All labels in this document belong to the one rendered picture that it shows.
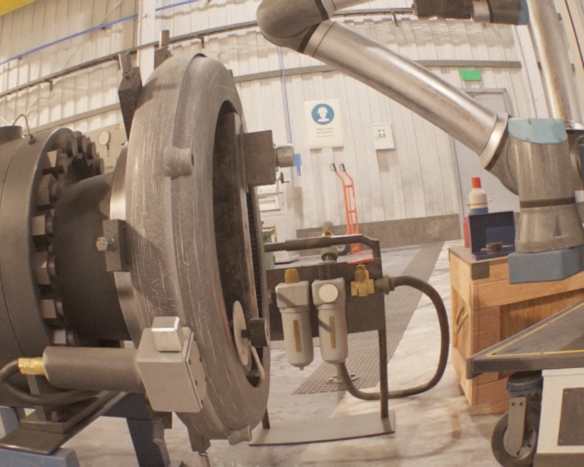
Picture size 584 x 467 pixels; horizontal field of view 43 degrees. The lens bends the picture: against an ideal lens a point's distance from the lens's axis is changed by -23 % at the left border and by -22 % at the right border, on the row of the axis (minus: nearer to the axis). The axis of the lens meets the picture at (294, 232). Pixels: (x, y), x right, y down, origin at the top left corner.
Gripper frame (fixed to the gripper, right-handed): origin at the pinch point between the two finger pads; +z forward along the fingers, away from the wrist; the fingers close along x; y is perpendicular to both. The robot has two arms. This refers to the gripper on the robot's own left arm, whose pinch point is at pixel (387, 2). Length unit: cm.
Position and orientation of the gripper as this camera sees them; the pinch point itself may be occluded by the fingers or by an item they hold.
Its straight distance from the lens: 183.2
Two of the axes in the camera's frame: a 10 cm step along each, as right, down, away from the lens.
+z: -9.9, 1.0, 0.9
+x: -1.0, -9.9, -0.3
